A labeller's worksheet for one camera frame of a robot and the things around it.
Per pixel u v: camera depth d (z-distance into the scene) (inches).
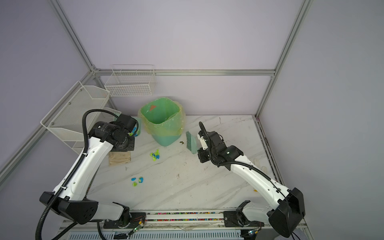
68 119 27.1
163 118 41.7
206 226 28.7
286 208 15.0
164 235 27.6
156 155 38.3
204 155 26.4
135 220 28.9
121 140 19.9
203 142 26.9
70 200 15.0
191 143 33.0
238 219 26.0
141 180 34.0
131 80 37.7
